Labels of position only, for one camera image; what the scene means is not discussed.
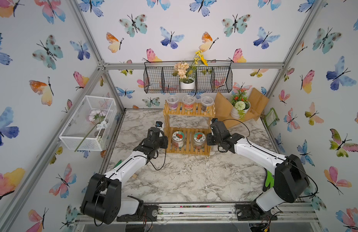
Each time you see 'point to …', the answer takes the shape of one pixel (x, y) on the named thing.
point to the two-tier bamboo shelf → (187, 130)
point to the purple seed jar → (172, 101)
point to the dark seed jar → (207, 103)
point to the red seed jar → (188, 101)
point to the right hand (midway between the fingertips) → (211, 135)
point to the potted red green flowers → (240, 104)
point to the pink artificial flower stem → (96, 116)
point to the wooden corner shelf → (258, 103)
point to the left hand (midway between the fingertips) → (167, 135)
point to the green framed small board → (271, 117)
